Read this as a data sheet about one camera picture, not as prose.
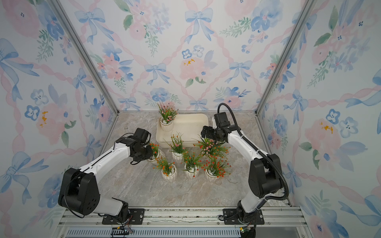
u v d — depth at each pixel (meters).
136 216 0.75
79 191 0.42
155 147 0.79
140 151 0.72
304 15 0.71
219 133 0.67
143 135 0.70
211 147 0.83
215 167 0.75
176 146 0.84
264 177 0.46
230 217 0.70
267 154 0.48
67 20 0.73
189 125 1.09
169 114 1.00
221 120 0.70
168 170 0.81
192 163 0.80
